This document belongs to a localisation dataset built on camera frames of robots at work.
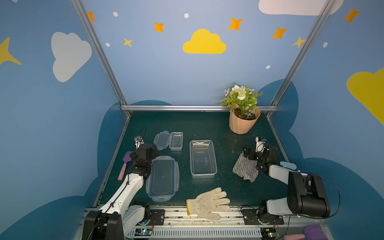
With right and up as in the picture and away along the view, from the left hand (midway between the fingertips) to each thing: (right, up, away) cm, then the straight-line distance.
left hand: (148, 146), depth 85 cm
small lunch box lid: (+3, +2, +19) cm, 19 cm away
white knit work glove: (+32, -30, -7) cm, 45 cm away
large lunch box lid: (+8, -20, +1) cm, 22 cm away
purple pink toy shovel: (+83, -39, -15) cm, 93 cm away
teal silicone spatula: (+86, -13, +8) cm, 88 cm away
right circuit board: (+63, -41, -14) cm, 76 cm away
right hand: (+64, -2, +9) cm, 65 cm away
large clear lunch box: (+32, -10, +11) cm, 35 cm away
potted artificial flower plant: (+61, +23, +17) cm, 68 cm away
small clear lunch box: (+14, +1, +19) cm, 24 cm away
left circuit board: (+2, -40, -14) cm, 42 cm away
